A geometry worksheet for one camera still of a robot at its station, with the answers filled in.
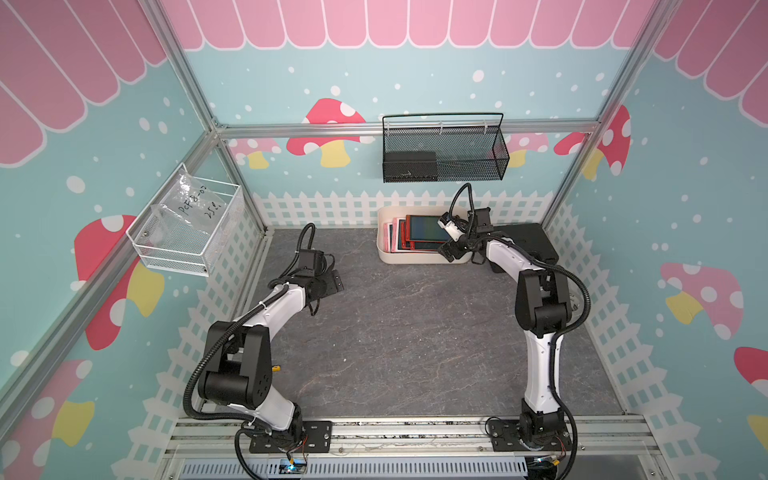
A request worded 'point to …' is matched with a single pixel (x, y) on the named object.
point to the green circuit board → (298, 467)
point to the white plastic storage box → (389, 214)
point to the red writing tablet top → (424, 228)
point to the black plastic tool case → (531, 237)
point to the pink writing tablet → (395, 235)
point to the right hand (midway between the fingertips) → (449, 240)
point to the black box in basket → (410, 166)
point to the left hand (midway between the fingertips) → (328, 289)
